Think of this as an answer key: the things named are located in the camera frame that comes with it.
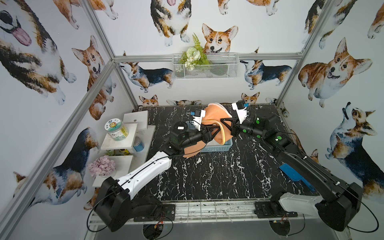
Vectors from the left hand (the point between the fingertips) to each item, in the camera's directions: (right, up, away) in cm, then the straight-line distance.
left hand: (218, 123), depth 68 cm
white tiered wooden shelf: (-50, -18, +22) cm, 58 cm away
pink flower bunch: (-50, -18, -5) cm, 53 cm away
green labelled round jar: (-47, -3, +1) cm, 47 cm away
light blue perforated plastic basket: (-1, -15, +27) cm, 31 cm away
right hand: (+4, +4, 0) cm, 6 cm away
